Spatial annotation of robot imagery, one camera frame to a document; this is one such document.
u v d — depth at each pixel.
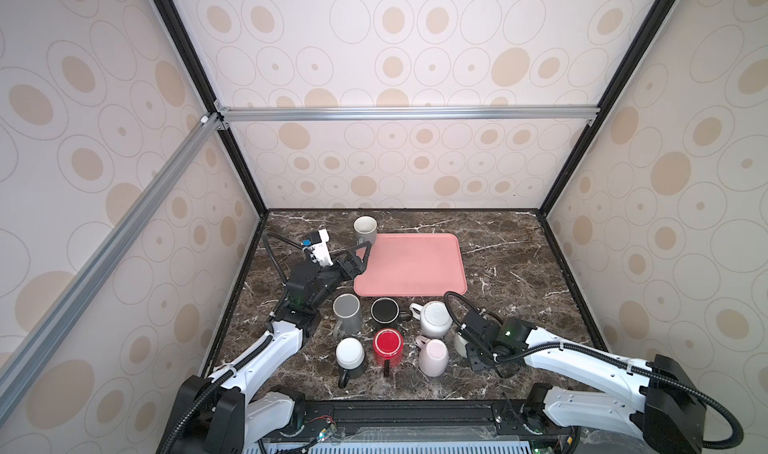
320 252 0.70
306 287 0.59
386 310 0.84
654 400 0.41
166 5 0.70
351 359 0.75
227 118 0.91
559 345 0.51
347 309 0.83
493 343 0.59
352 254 0.68
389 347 0.78
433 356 0.74
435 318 0.82
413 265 1.10
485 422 0.74
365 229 1.03
